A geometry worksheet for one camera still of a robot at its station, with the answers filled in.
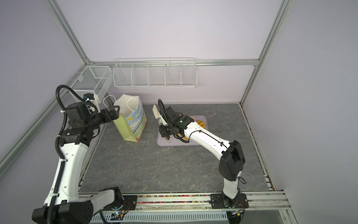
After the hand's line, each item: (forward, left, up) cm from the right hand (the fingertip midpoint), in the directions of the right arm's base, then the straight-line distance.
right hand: (162, 131), depth 80 cm
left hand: (+3, +24, +15) cm, 29 cm away
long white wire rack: (+42, +8, +11) cm, 45 cm away
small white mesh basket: (+40, +53, +8) cm, 67 cm away
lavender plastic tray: (-7, -3, 0) cm, 8 cm away
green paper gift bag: (+6, +19, +2) cm, 19 cm away
